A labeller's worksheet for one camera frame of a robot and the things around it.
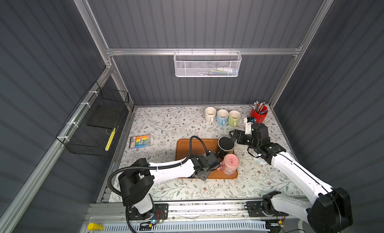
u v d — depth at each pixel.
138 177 0.49
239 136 0.72
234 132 0.74
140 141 0.98
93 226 0.63
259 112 1.02
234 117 1.04
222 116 1.02
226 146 0.85
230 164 0.78
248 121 0.73
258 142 0.61
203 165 0.62
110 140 0.69
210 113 1.05
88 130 0.72
